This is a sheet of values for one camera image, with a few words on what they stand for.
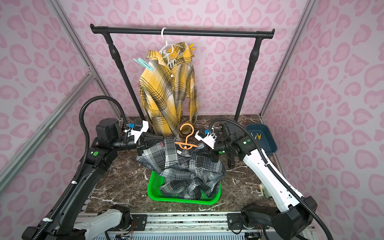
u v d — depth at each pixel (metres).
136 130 0.51
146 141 0.56
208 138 0.58
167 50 0.59
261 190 0.81
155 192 0.81
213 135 0.59
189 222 0.75
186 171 0.78
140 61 0.51
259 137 1.06
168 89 0.67
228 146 0.53
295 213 0.37
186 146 0.63
